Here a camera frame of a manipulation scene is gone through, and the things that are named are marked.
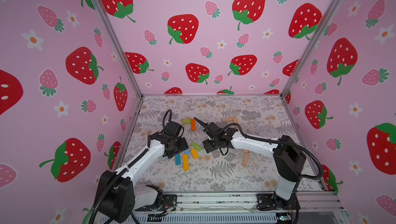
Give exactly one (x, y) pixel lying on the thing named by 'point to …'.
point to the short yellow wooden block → (194, 153)
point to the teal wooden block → (178, 159)
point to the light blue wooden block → (187, 152)
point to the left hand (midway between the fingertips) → (185, 148)
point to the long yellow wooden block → (185, 162)
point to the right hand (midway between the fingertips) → (206, 146)
